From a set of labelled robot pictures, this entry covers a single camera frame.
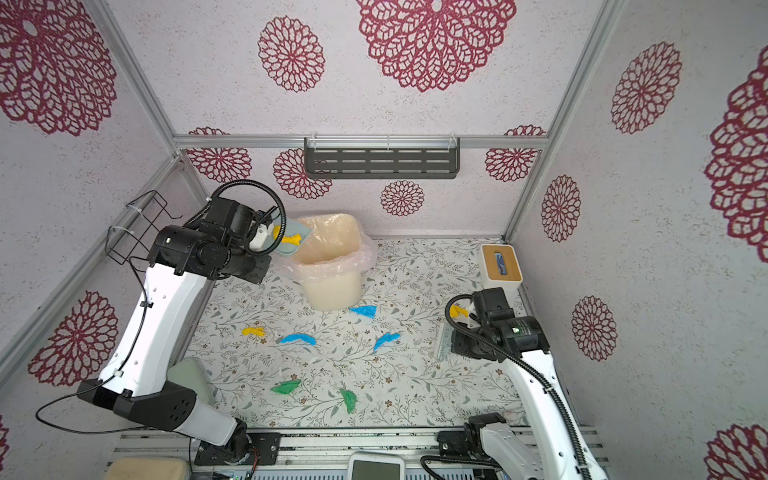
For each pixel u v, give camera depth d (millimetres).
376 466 693
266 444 747
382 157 961
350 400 800
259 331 941
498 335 478
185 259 417
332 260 801
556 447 388
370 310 999
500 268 1080
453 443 740
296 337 927
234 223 509
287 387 830
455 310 990
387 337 928
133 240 755
